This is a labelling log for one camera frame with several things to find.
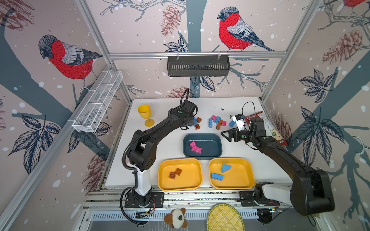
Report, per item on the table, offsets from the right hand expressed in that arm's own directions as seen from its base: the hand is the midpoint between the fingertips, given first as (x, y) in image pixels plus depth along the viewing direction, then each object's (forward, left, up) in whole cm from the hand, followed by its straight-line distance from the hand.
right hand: (226, 132), depth 84 cm
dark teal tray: (0, +8, -14) cm, 16 cm away
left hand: (+8, +22, 0) cm, 23 cm away
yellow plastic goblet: (+12, +52, +3) cm, 54 cm away
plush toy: (-42, +26, -10) cm, 50 cm away
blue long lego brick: (-21, +5, -13) cm, 25 cm away
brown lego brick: (-22, +31, -11) cm, 40 cm away
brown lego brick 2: (+19, +16, -12) cm, 28 cm away
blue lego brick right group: (+22, +2, -14) cm, 26 cm away
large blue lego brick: (+16, +19, -12) cm, 28 cm away
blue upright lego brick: (+16, +8, -12) cm, 21 cm away
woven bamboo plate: (-40, +4, -14) cm, 42 cm away
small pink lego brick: (-6, +15, -12) cm, 20 cm away
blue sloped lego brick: (-16, 0, -14) cm, 21 cm away
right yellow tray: (-20, -8, -15) cm, 26 cm away
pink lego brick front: (-6, +18, -11) cm, 22 cm away
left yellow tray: (-23, +20, -14) cm, 34 cm away
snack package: (+10, -33, -12) cm, 37 cm away
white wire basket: (-5, +72, +19) cm, 75 cm away
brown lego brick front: (-20, +28, -12) cm, 36 cm away
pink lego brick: (-4, +20, -10) cm, 22 cm away
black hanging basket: (+47, +17, +17) cm, 53 cm away
